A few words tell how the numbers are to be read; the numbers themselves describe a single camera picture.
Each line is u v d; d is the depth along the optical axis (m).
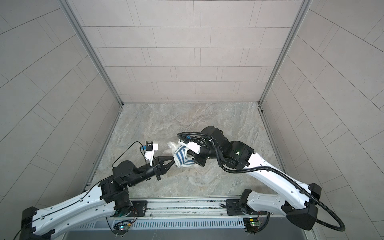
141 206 0.72
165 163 0.61
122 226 0.65
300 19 0.74
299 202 0.38
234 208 0.71
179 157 0.57
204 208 0.72
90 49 0.85
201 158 0.55
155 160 0.57
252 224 0.68
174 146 0.62
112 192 0.50
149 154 0.56
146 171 0.56
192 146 0.53
